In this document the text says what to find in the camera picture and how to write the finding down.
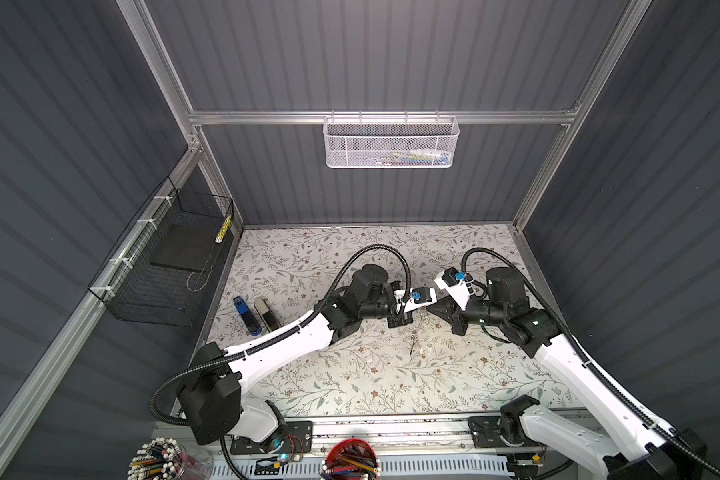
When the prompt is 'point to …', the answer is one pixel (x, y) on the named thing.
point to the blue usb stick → (248, 319)
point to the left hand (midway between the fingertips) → (426, 298)
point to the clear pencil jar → (167, 458)
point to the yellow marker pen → (223, 229)
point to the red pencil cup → (351, 459)
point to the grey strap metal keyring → (414, 338)
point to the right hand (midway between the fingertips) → (433, 308)
